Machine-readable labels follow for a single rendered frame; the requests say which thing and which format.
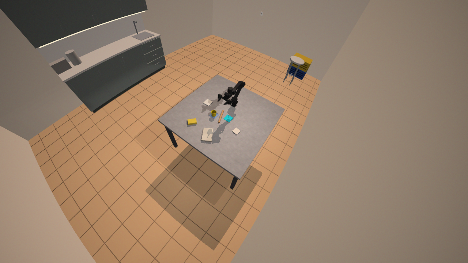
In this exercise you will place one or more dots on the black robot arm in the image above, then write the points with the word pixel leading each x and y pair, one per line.
pixel 232 91

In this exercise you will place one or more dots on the yellow wedge block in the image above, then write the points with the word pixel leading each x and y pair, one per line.
pixel 192 121

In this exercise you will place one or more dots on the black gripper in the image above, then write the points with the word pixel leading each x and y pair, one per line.
pixel 228 101

